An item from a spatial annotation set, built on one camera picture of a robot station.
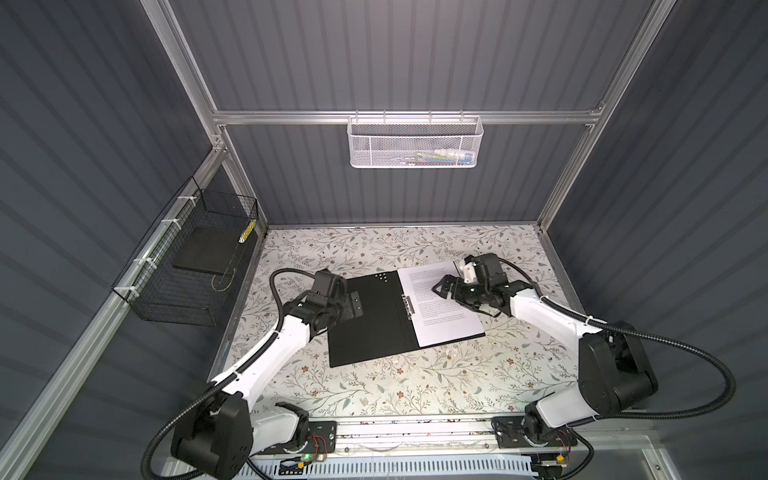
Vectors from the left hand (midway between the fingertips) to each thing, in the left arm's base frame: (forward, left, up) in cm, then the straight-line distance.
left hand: (347, 306), depth 85 cm
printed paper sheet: (0, -27, -11) cm, 29 cm away
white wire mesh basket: (+59, -25, +18) cm, 67 cm away
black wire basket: (+3, +39, +16) cm, 42 cm away
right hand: (+3, -29, 0) cm, 29 cm away
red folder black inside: (-3, -10, -9) cm, 14 cm away
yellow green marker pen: (+16, +27, +16) cm, 35 cm away
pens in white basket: (+38, -30, +24) cm, 54 cm away
